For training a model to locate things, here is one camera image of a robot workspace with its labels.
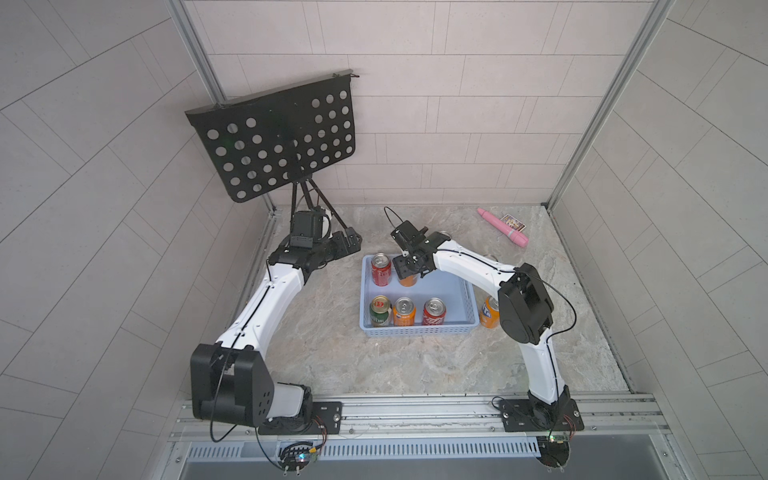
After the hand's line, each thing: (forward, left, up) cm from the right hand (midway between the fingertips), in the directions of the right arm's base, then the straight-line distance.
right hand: (405, 266), depth 94 cm
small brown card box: (+20, -42, -5) cm, 47 cm away
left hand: (0, +14, +15) cm, 21 cm away
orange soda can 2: (-10, -9, +26) cm, 29 cm away
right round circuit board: (-49, -31, -7) cm, 58 cm away
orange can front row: (-18, +1, +5) cm, 18 cm away
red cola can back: (-3, +7, +4) cm, 9 cm away
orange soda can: (-4, -1, -2) cm, 5 cm away
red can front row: (-18, -7, +4) cm, 20 cm away
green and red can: (-17, +8, +5) cm, 20 cm away
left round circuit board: (-46, +28, -3) cm, 54 cm away
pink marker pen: (+16, -37, -3) cm, 40 cm away
